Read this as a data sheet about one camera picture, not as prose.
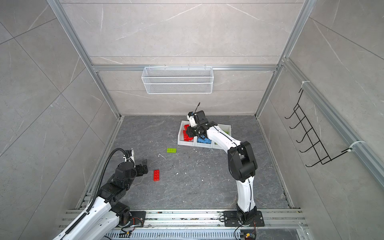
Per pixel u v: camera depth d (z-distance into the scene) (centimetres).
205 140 99
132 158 70
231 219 73
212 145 98
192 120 85
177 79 101
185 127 93
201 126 70
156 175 87
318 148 64
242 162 52
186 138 103
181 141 100
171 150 98
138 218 73
